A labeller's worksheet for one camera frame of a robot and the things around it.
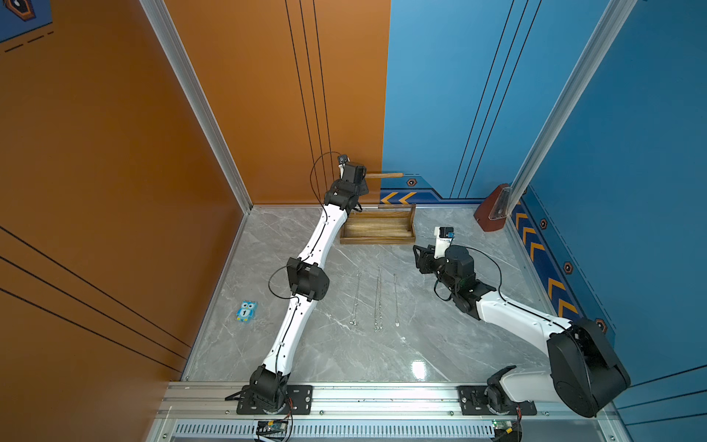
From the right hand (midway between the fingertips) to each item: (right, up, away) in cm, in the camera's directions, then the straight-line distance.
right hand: (420, 246), depth 86 cm
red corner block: (+32, +12, +20) cm, 40 cm away
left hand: (-20, +25, +14) cm, 35 cm away
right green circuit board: (+18, -46, -14) cm, 52 cm away
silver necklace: (-7, -25, +1) cm, 26 cm away
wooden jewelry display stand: (-9, +7, +27) cm, 30 cm away
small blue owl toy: (-56, -21, +3) cm, 60 cm away
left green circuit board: (-43, -47, -14) cm, 65 cm away
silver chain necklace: (-21, -22, +3) cm, 30 cm away
